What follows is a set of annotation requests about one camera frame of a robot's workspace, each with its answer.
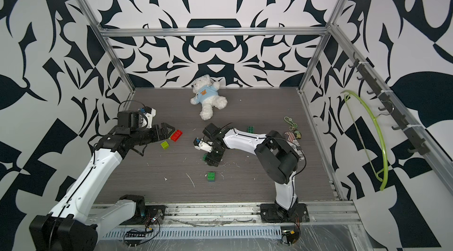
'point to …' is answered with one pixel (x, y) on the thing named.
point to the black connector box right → (292, 235)
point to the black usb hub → (135, 235)
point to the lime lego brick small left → (164, 145)
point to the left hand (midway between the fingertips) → (166, 128)
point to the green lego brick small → (211, 177)
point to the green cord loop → (289, 121)
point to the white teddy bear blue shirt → (206, 93)
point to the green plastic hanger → (386, 175)
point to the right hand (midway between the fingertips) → (212, 153)
